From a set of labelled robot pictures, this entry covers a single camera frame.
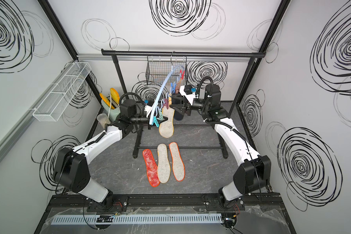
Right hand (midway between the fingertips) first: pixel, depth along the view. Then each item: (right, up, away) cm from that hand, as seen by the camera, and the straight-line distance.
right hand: (173, 100), depth 67 cm
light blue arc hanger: (-13, +15, +50) cm, 53 cm away
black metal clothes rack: (+32, -2, +9) cm, 33 cm away
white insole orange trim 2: (+2, -37, +20) cm, 42 cm away
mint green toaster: (-40, -6, +27) cm, 49 cm away
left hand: (-4, -9, +7) cm, 12 cm away
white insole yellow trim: (-4, -14, +10) cm, 18 cm away
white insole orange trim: (-6, -39, +17) cm, 43 cm away
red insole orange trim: (-13, -38, +18) cm, 44 cm away
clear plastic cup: (-48, -10, +30) cm, 57 cm away
